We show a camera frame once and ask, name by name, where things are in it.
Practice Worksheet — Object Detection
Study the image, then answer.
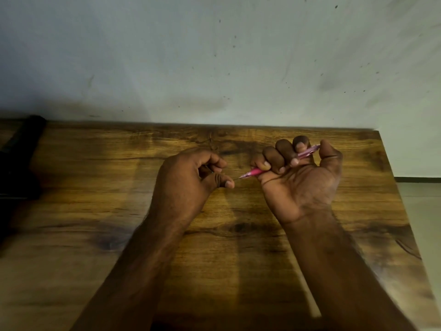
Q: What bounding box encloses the person's left forearm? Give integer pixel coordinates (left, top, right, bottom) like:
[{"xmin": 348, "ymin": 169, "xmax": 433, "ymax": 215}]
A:
[{"xmin": 68, "ymin": 213, "xmax": 193, "ymax": 331}]

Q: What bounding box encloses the pink mechanical pencil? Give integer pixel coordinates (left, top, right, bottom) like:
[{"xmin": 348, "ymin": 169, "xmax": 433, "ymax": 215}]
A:
[{"xmin": 238, "ymin": 143, "xmax": 322, "ymax": 181}]

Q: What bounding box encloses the dark skirting board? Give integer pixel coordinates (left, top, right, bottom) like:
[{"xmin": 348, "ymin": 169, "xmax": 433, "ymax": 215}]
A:
[{"xmin": 394, "ymin": 177, "xmax": 441, "ymax": 185}]

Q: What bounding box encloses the black stand base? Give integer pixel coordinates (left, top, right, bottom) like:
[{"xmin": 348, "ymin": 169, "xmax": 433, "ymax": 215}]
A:
[{"xmin": 0, "ymin": 114, "xmax": 48, "ymax": 247}]

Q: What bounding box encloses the person's right hand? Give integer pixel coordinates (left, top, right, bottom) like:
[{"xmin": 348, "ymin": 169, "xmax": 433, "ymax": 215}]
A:
[{"xmin": 250, "ymin": 135, "xmax": 344, "ymax": 227}]

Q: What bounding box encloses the person's right forearm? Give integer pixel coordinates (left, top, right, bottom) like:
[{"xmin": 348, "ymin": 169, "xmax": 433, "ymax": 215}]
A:
[{"xmin": 284, "ymin": 206, "xmax": 418, "ymax": 331}]

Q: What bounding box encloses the person's left hand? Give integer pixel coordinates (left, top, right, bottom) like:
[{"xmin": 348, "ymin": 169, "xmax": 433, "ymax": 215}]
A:
[{"xmin": 146, "ymin": 148, "xmax": 236, "ymax": 231}]

